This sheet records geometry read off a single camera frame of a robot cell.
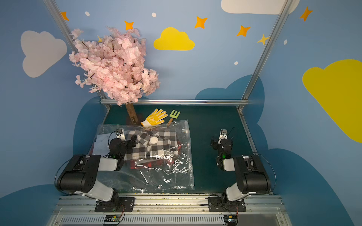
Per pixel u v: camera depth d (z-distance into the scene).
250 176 0.45
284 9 0.70
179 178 0.84
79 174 0.46
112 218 0.72
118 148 0.72
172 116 1.16
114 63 0.62
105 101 1.15
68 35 0.78
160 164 0.86
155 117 1.15
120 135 0.80
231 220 0.73
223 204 0.67
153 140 0.91
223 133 0.81
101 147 0.93
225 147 0.71
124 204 0.73
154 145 0.90
